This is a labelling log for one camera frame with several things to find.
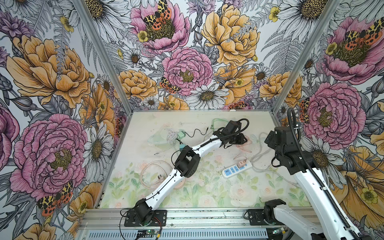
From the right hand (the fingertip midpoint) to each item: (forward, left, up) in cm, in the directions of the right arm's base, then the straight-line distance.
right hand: (279, 142), depth 73 cm
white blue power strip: (-3, +18, -23) cm, 29 cm away
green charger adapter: (+23, +50, -22) cm, 59 cm away
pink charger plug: (-2, +15, -18) cm, 23 cm away
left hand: (+14, +8, -21) cm, 27 cm away
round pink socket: (-10, +49, -23) cm, 55 cm away
